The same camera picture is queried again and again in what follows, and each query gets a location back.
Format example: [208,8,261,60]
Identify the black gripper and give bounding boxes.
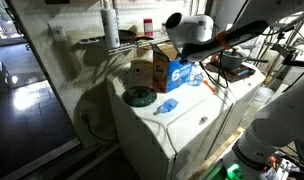
[178,55,190,65]

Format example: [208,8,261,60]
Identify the open cardboard box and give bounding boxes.
[151,43,195,94]

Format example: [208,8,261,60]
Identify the blue measuring cup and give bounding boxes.
[186,73,205,87]

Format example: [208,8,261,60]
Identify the orange plastic spoon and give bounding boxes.
[202,79,216,94]

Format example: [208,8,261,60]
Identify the small dark can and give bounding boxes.
[210,54,222,64]

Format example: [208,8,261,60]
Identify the blue plastic scoop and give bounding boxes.
[152,97,179,116]

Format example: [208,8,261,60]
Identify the green round lid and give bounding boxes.
[121,85,158,108]

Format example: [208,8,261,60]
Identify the black frying pan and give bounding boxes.
[117,29,155,44]

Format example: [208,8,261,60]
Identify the black pot on stove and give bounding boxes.
[205,61,257,84]

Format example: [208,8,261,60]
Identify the white washing machine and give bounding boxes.
[106,71,234,180]

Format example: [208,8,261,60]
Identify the tall white bottle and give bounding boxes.
[99,0,121,50]

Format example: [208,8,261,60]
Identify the white bucket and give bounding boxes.
[254,87,276,103]

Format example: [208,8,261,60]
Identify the wooden plank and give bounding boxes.
[188,126,246,180]

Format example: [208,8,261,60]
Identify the glass door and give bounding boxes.
[0,0,26,48]

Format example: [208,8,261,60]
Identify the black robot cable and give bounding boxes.
[198,49,230,90]

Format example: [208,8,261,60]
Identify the metal wire basket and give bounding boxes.
[79,27,171,56]

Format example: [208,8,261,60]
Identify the black camera stand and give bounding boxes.
[270,43,304,69]

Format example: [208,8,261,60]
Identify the black power cord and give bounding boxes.
[79,111,119,144]

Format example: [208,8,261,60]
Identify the white wall outlet plate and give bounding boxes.
[47,22,68,43]

